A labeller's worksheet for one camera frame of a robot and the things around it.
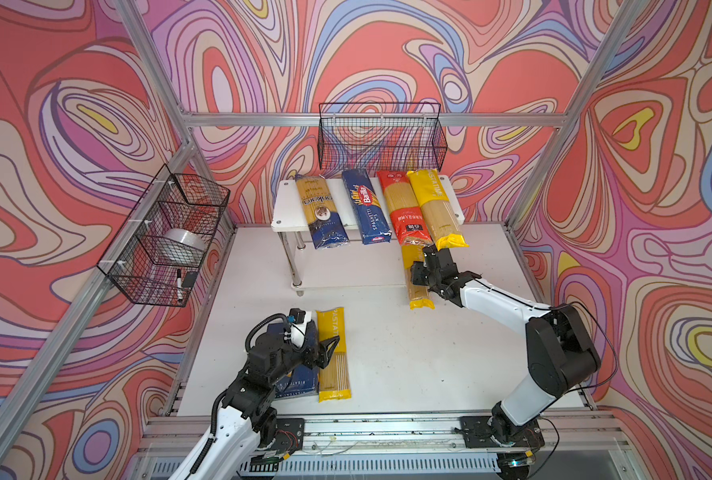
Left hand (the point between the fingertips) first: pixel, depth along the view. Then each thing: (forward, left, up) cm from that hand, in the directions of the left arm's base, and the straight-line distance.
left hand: (327, 332), depth 78 cm
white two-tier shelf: (+21, +9, +22) cm, 32 cm away
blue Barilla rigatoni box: (-11, +6, -6) cm, 14 cm away
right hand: (+21, -28, -2) cm, 35 cm away
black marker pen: (+6, +36, +13) cm, 38 cm away
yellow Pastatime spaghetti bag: (-10, -2, -10) cm, 15 cm away
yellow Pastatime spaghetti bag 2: (+13, -26, -3) cm, 29 cm away
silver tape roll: (+13, +33, +21) cm, 42 cm away
